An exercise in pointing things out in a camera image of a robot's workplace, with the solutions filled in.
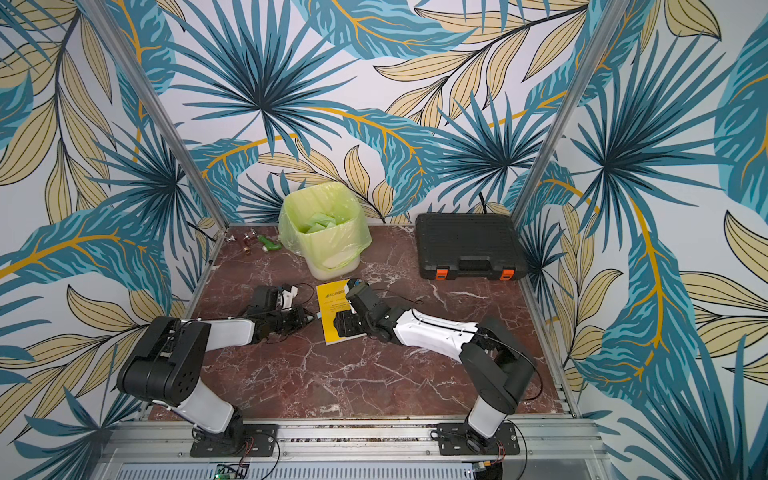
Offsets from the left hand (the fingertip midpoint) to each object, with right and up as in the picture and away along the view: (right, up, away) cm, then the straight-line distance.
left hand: (316, 319), depth 93 cm
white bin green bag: (+1, +30, +8) cm, 31 cm away
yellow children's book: (+4, +5, +5) cm, 8 cm away
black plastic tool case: (+50, +23, +8) cm, 55 cm away
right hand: (+9, +1, -7) cm, 12 cm away
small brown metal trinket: (-29, +22, +17) cm, 41 cm away
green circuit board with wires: (-16, -32, -21) cm, 41 cm away
